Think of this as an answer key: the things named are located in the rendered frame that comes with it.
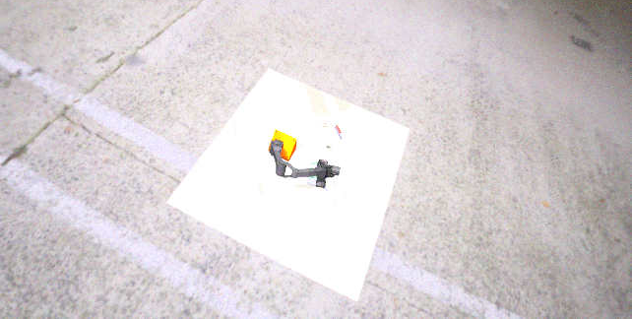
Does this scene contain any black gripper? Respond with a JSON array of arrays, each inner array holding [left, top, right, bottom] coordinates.
[[316, 159, 328, 188]]

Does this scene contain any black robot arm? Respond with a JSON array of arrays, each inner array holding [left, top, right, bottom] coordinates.
[[269, 139, 341, 179]]

